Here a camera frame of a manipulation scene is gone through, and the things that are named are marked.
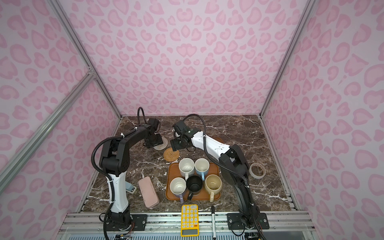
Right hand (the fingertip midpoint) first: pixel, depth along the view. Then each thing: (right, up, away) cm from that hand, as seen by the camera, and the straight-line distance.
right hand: (178, 143), depth 90 cm
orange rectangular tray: (-4, -17, 0) cm, 18 cm away
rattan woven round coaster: (-6, -9, +8) cm, 13 cm away
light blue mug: (+14, -13, -2) cm, 20 cm away
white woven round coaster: (-12, -3, +11) cm, 16 cm away
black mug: (+10, -22, -6) cm, 25 cm away
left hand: (-15, 0, +12) cm, 19 cm away
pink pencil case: (-15, -25, -10) cm, 31 cm away
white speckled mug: (+5, -14, 0) cm, 15 cm away
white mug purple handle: (+1, -23, -6) cm, 24 cm away
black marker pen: (+19, -38, -20) cm, 47 cm away
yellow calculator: (+8, -36, -17) cm, 40 cm away
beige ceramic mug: (+20, -22, -6) cm, 31 cm away
